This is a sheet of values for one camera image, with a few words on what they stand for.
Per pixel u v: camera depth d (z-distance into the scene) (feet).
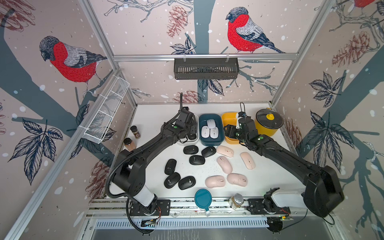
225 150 3.03
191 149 3.03
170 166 2.81
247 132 2.07
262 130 3.07
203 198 2.32
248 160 2.87
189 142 3.03
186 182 2.62
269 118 3.11
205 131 3.30
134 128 3.11
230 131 2.44
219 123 3.42
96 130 2.72
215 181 2.62
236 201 2.17
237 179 2.64
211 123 3.40
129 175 1.43
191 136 3.24
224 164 2.81
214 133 3.27
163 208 2.40
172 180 2.65
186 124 2.21
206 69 3.44
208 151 3.03
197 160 2.88
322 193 1.32
